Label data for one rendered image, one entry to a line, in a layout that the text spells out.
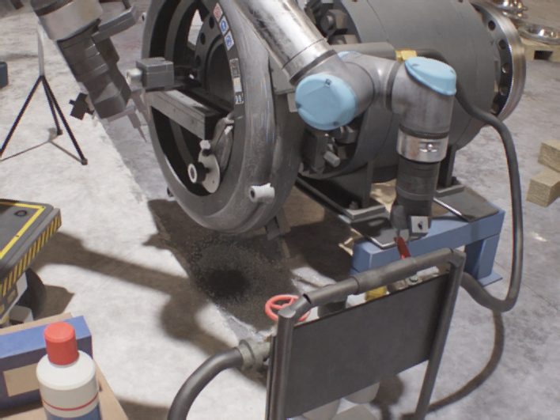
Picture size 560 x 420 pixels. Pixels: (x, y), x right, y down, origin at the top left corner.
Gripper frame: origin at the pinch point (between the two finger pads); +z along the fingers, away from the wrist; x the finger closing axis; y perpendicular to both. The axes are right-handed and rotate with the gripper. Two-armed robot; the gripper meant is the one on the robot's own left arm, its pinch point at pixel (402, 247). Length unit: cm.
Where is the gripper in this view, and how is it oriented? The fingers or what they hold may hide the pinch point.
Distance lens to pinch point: 128.9
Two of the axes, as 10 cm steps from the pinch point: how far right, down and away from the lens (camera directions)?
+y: 0.4, 4.4, -9.0
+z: -0.5, 9.0, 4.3
